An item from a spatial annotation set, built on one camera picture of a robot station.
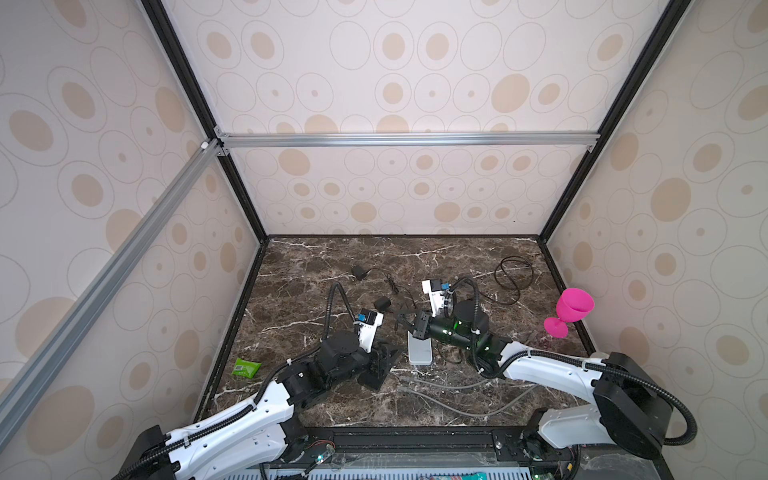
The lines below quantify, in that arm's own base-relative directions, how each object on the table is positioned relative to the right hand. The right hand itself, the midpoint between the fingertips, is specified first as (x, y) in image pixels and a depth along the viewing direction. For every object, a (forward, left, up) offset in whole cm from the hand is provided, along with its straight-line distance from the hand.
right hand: (396, 317), depth 74 cm
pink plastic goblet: (+7, -50, -7) cm, 51 cm away
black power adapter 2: (+16, +4, -18) cm, 25 cm away
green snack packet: (-5, +43, -18) cm, 47 cm away
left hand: (-6, -2, -3) cm, 7 cm away
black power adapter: (+30, +13, -20) cm, 39 cm away
